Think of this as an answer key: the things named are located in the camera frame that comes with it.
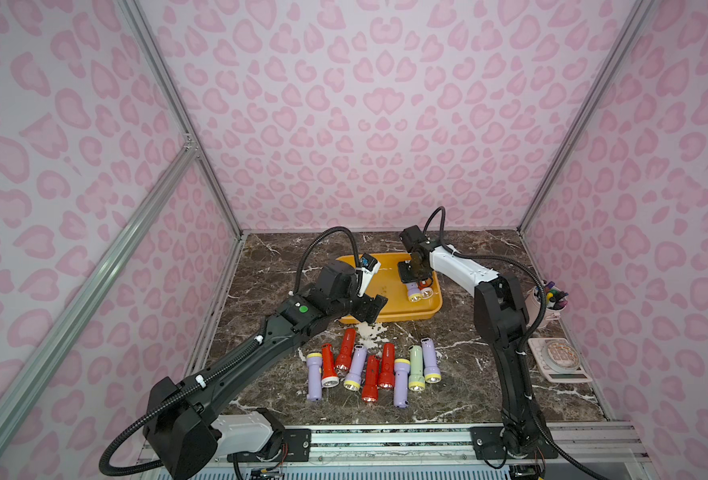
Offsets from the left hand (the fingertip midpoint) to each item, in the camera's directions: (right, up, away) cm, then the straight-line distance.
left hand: (376, 291), depth 75 cm
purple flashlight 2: (+15, -23, +6) cm, 28 cm away
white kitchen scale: (+52, -21, +9) cm, 57 cm away
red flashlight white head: (-13, -24, +6) cm, 28 cm away
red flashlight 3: (+3, -24, +6) cm, 25 cm away
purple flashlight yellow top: (+7, -25, +5) cm, 26 cm away
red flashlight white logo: (+16, -1, +22) cm, 28 cm away
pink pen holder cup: (+51, -4, +9) cm, 52 cm away
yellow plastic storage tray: (+5, -1, +28) cm, 28 cm away
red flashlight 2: (-2, -26, +4) cm, 27 cm away
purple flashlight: (-17, -21, +9) cm, 28 cm away
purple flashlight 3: (+13, -3, +20) cm, 24 cm away
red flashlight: (-8, -18, +11) cm, 22 cm away
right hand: (+12, +2, +27) cm, 29 cm away
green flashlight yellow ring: (+11, -24, +5) cm, 27 cm away
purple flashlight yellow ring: (-6, -25, +6) cm, 26 cm away
